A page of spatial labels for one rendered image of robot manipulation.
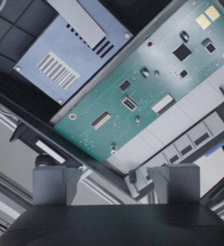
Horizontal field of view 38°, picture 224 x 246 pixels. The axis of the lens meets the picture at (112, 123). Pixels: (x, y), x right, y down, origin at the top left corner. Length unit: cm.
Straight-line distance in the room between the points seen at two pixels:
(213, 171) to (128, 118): 547
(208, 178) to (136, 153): 549
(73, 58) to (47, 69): 2
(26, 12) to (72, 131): 10
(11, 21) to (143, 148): 15
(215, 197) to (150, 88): 258
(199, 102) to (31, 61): 14
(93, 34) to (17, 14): 6
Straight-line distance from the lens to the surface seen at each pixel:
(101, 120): 27
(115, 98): 26
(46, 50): 26
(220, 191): 280
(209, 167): 565
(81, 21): 24
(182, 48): 25
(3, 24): 26
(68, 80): 26
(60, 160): 76
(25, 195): 126
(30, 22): 27
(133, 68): 25
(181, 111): 28
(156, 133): 29
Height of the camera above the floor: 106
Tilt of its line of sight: 23 degrees up
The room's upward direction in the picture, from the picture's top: 131 degrees counter-clockwise
